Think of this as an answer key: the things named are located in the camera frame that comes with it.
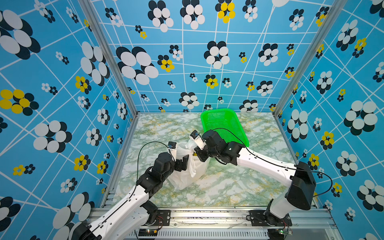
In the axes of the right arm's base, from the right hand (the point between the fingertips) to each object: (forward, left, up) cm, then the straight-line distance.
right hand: (196, 148), depth 78 cm
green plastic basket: (+35, -23, -19) cm, 46 cm away
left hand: (-2, +7, -2) cm, 8 cm away
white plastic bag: (-12, 0, 0) cm, 12 cm away
